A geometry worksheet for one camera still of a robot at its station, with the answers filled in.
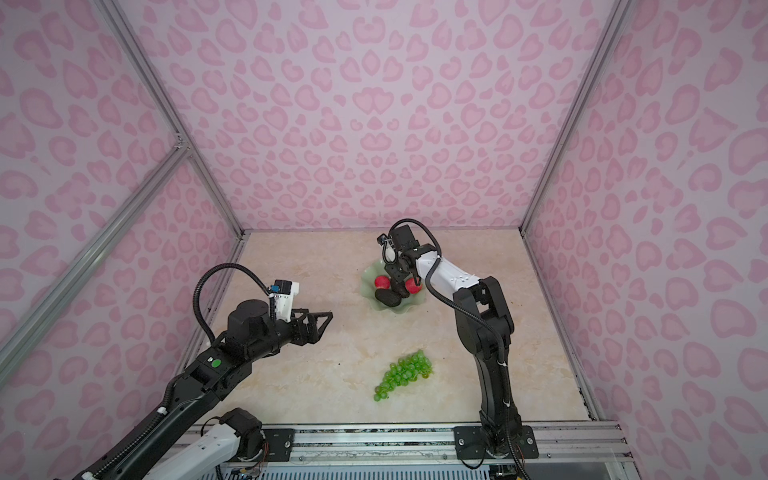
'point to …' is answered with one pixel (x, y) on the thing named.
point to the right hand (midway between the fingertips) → (401, 261)
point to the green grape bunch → (408, 369)
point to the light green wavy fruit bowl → (369, 289)
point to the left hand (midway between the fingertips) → (321, 309)
